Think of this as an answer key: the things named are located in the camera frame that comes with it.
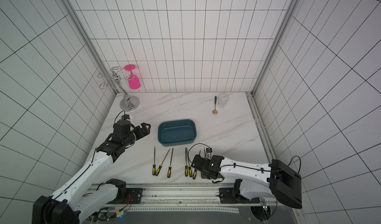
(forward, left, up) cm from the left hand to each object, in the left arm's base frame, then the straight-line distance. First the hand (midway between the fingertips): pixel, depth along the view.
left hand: (144, 130), depth 83 cm
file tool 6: (-20, -29, -12) cm, 37 cm away
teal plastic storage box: (+5, -15, -12) cm, 20 cm away
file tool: (-15, -6, -13) cm, 21 cm away
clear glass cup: (+32, -50, -8) cm, 60 cm away
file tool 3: (-16, -15, -13) cm, 26 cm away
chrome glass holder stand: (+31, +23, -13) cm, 41 cm away
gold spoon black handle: (+24, -45, -12) cm, 52 cm away
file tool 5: (-17, -26, -12) cm, 33 cm away
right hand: (-20, -34, -13) cm, 41 cm away
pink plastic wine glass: (+39, +16, +1) cm, 42 cm away
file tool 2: (-16, -10, -13) cm, 22 cm away
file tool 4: (-15, -24, -13) cm, 32 cm away
